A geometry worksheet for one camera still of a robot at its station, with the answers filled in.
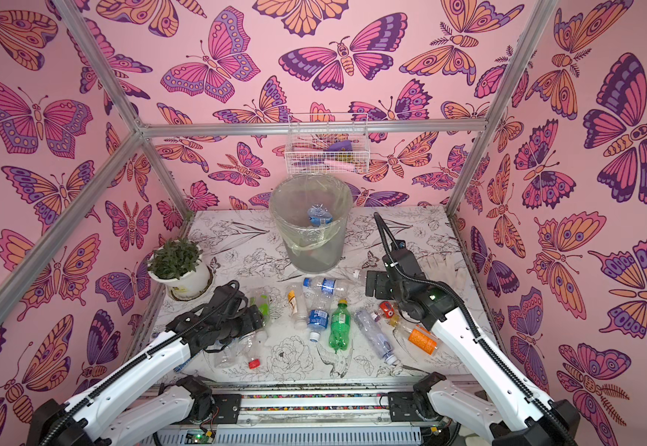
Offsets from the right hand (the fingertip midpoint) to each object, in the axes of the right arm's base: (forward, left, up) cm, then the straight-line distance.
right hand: (384, 277), depth 76 cm
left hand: (-7, +37, -13) cm, 39 cm away
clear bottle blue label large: (+27, +20, -4) cm, 34 cm away
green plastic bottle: (-7, +12, -19) cm, 23 cm away
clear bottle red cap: (-15, +41, -20) cm, 48 cm away
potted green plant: (+5, +61, -3) cm, 61 cm away
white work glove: (+16, -30, -22) cm, 40 cm away
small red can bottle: (-2, -3, -16) cm, 17 cm away
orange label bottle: (-11, -12, -15) cm, 22 cm away
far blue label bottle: (+5, +18, -16) cm, 24 cm away
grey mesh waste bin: (+10, +21, 0) cm, 23 cm away
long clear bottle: (-9, +1, -19) cm, 21 cm away
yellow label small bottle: (-2, +25, -14) cm, 29 cm away
